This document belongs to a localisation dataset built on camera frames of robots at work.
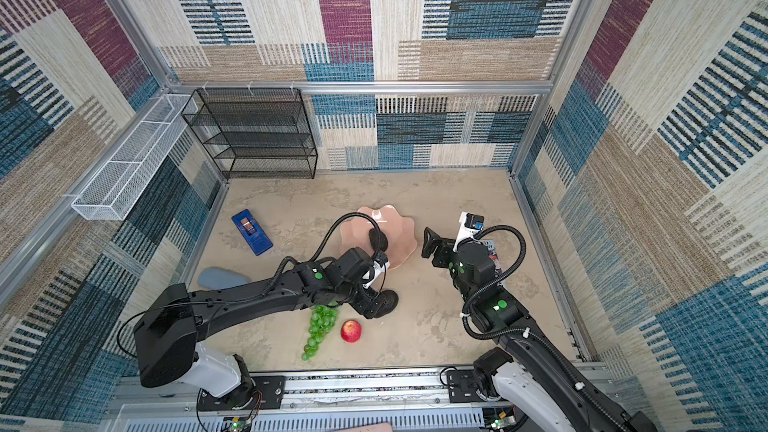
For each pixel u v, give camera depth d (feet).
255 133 3.62
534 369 1.56
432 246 2.22
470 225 2.09
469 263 1.78
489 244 1.99
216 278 3.06
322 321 2.65
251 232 3.23
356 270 2.07
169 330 1.38
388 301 2.69
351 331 2.58
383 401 2.39
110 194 2.30
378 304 2.34
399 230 3.30
